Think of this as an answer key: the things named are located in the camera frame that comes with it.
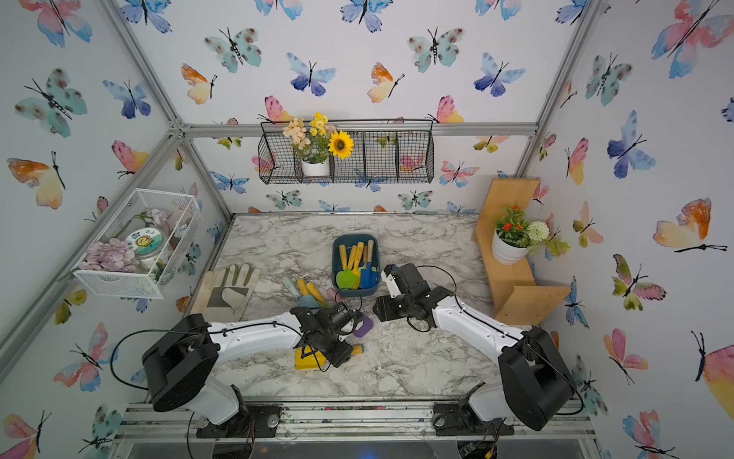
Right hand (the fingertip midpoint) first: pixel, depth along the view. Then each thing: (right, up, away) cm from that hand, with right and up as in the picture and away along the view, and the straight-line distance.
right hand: (382, 305), depth 84 cm
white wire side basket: (-56, +26, -5) cm, 62 cm away
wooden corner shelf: (+36, +3, -7) cm, 36 cm away
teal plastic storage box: (-10, +20, +24) cm, 33 cm away
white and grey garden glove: (-52, +2, +11) cm, 53 cm away
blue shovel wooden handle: (-5, +6, +15) cm, 17 cm away
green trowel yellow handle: (-22, +1, +11) cm, 25 cm away
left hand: (-10, -13, 0) cm, 17 cm away
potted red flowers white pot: (+40, +21, +3) cm, 45 cm away
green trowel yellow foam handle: (-12, +6, +15) cm, 20 cm away
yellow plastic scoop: (-18, -10, -13) cm, 25 cm away
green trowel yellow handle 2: (-26, +3, +12) cm, 29 cm away
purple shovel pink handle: (-5, -6, +3) cm, 9 cm away
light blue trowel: (-26, 0, +9) cm, 27 cm away
